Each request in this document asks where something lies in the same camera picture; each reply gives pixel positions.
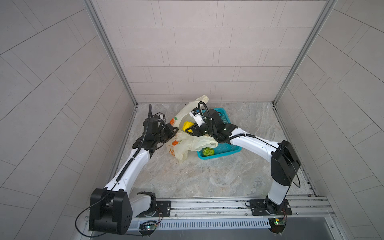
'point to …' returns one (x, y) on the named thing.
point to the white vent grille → (162, 225)
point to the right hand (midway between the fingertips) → (188, 128)
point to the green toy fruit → (207, 151)
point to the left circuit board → (147, 228)
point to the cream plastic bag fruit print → (182, 142)
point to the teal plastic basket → (223, 148)
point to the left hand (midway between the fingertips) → (181, 126)
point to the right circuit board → (277, 224)
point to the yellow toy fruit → (186, 125)
